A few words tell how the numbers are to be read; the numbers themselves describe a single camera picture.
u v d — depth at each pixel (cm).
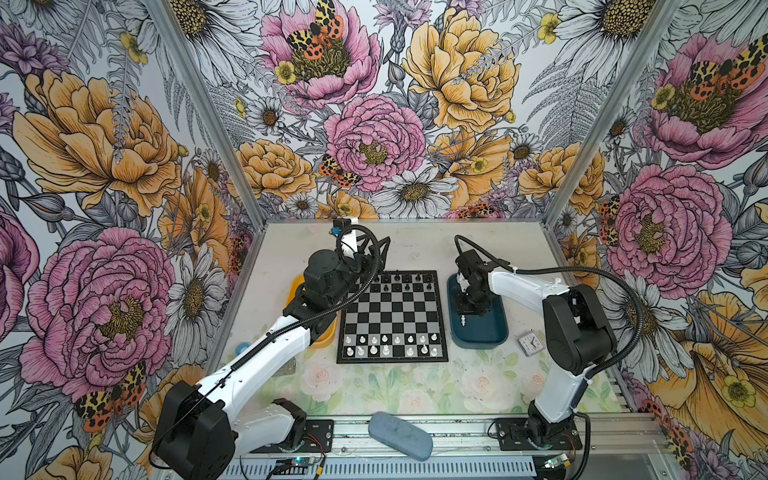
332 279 58
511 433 74
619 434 76
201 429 39
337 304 57
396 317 92
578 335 50
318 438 73
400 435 72
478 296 76
